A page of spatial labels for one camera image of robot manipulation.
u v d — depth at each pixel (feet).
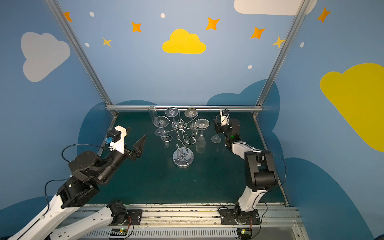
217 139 3.42
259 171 1.60
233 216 2.44
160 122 2.31
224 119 2.63
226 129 2.69
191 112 2.57
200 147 2.70
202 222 2.42
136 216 2.45
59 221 1.36
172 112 2.51
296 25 2.46
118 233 2.40
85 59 2.89
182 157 3.11
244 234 2.40
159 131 3.57
